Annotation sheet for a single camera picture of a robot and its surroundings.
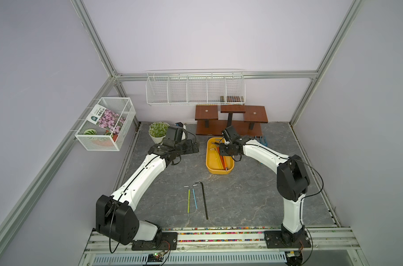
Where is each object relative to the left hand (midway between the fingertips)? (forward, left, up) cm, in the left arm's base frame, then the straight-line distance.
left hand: (192, 145), depth 81 cm
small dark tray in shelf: (+31, -25, +3) cm, 40 cm away
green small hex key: (-20, +4, -21) cm, 30 cm away
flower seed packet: (+9, +38, +13) cm, 41 cm away
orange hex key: (+2, -19, -23) cm, 30 cm away
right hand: (+5, -16, -12) cm, 21 cm away
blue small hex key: (-17, +1, -21) cm, 27 cm away
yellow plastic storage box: (0, -13, -21) cm, 24 cm away
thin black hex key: (-10, -3, -21) cm, 24 cm away
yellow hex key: (+6, -14, -20) cm, 25 cm away
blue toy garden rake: (+14, -48, -21) cm, 54 cm away
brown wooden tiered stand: (+33, -10, -18) cm, 39 cm away
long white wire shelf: (+38, -3, +8) cm, 39 cm away
